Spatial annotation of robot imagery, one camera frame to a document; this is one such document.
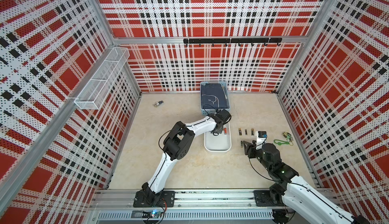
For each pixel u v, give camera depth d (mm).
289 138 940
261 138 704
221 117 795
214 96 1078
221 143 912
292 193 549
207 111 1033
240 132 982
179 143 575
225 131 980
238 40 891
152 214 690
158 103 1121
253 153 717
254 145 743
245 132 985
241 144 906
